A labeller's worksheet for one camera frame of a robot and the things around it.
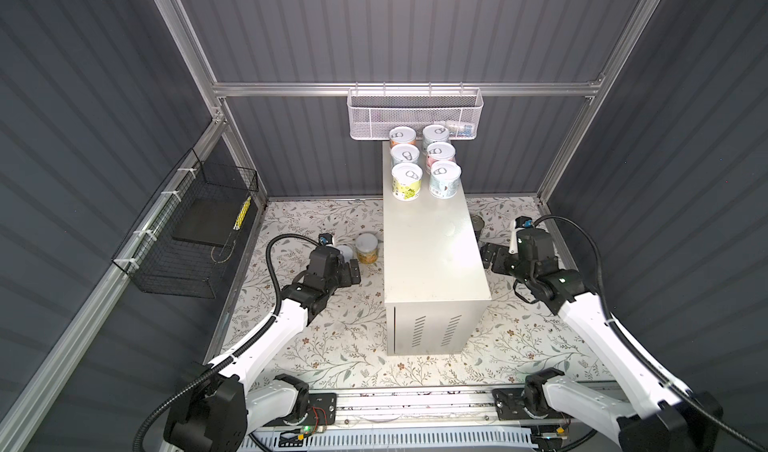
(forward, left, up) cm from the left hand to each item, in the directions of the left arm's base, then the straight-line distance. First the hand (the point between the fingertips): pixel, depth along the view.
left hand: (343, 264), depth 85 cm
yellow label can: (+10, 0, -7) cm, 12 cm away
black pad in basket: (+6, +32, +15) cm, 36 cm away
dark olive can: (+16, -44, -2) cm, 47 cm away
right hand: (-3, -43, +7) cm, 44 cm away
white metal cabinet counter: (-19, -21, +21) cm, 35 cm away
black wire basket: (-1, +37, +14) cm, 40 cm away
